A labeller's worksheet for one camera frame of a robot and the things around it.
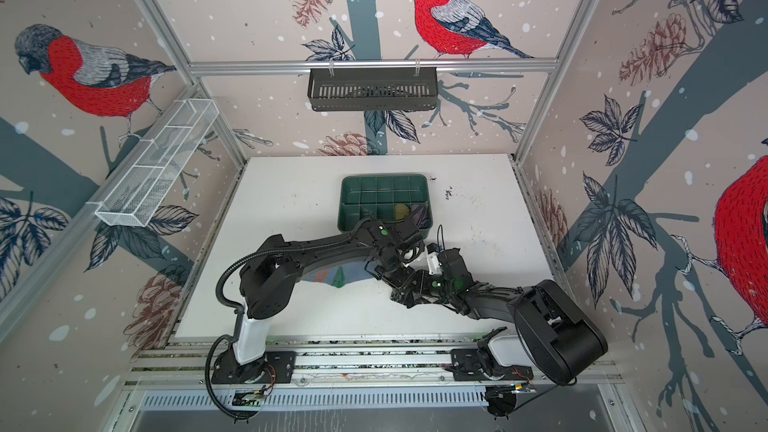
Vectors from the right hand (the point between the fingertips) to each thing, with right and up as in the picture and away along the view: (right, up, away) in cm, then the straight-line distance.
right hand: (405, 284), depth 86 cm
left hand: (0, 0, -6) cm, 6 cm away
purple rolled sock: (+6, +19, +12) cm, 23 cm away
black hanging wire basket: (-23, +65, +21) cm, 71 cm away
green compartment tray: (-6, +25, +25) cm, 36 cm away
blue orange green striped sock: (-20, +2, +2) cm, 20 cm away
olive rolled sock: (-1, +21, +9) cm, 23 cm away
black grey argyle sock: (+1, -3, -2) cm, 4 cm away
